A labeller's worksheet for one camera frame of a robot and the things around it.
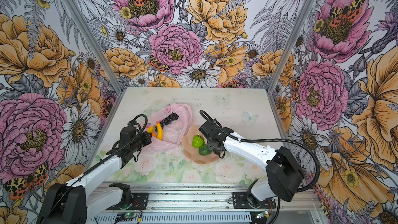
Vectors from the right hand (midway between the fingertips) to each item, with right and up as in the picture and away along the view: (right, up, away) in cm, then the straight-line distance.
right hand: (218, 146), depth 84 cm
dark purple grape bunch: (-28, +14, +16) cm, 35 cm away
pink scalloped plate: (-14, -5, +5) cm, 15 cm away
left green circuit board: (-43, -29, -13) cm, 54 cm away
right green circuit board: (+19, -28, -13) cm, 36 cm away
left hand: (-37, +3, +5) cm, 38 cm away
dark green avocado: (-7, -2, +1) cm, 8 cm away
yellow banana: (-34, +6, +11) cm, 36 cm away
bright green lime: (-11, +2, +3) cm, 12 cm away
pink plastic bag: (-27, +5, +16) cm, 31 cm away
